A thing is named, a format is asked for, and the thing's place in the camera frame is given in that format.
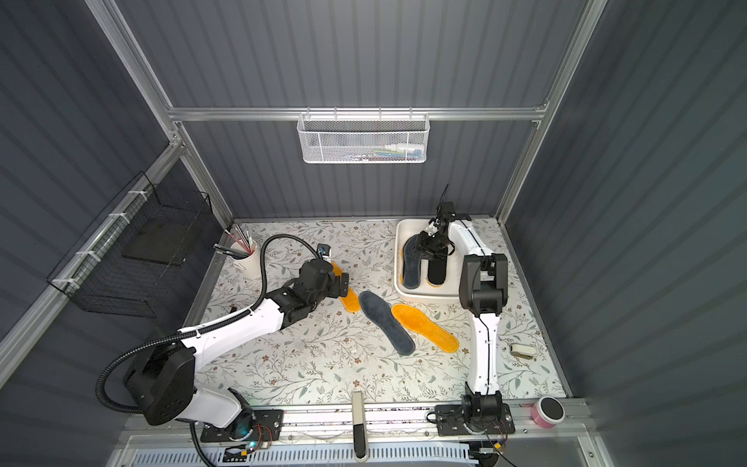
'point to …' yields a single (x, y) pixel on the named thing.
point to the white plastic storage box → (404, 229)
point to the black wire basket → (129, 258)
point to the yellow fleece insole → (351, 302)
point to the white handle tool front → (360, 448)
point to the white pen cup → (251, 266)
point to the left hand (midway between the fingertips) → (336, 275)
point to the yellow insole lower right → (425, 327)
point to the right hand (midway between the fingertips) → (420, 252)
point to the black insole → (437, 270)
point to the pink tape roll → (548, 413)
